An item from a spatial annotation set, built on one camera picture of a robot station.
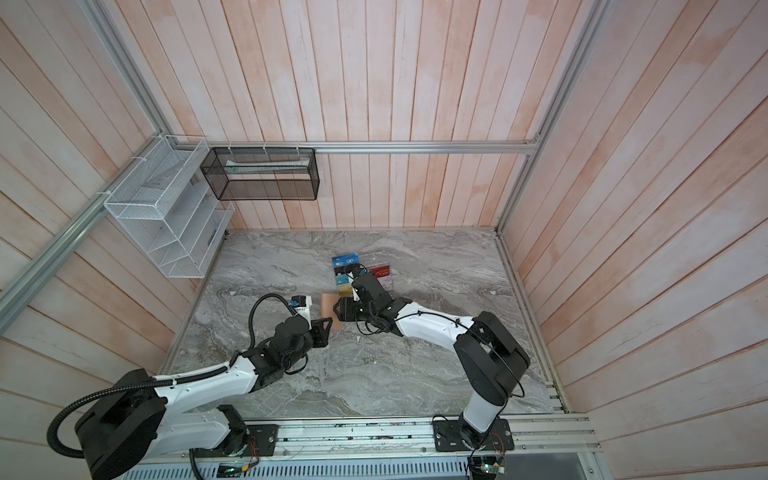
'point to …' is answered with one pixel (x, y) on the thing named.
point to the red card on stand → (381, 271)
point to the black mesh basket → (262, 173)
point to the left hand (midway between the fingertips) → (330, 325)
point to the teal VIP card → (342, 279)
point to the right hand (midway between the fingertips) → (339, 308)
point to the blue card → (346, 260)
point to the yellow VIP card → (345, 290)
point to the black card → (345, 269)
